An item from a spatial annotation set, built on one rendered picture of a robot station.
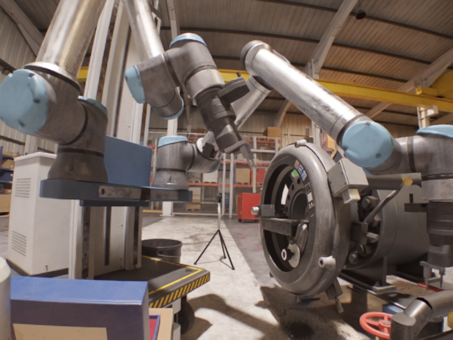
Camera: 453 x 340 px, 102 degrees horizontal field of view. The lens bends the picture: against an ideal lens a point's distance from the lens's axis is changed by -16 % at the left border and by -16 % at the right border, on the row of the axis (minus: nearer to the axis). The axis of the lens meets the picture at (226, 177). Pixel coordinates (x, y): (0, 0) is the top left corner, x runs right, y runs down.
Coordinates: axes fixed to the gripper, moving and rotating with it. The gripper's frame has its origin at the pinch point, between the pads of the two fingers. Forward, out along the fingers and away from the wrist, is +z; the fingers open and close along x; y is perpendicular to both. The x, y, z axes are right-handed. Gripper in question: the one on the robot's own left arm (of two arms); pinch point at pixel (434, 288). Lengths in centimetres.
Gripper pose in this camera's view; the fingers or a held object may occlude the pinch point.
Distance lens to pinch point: 68.9
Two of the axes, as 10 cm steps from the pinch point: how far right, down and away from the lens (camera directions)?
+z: -0.3, 9.9, -1.0
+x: 9.8, 0.5, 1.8
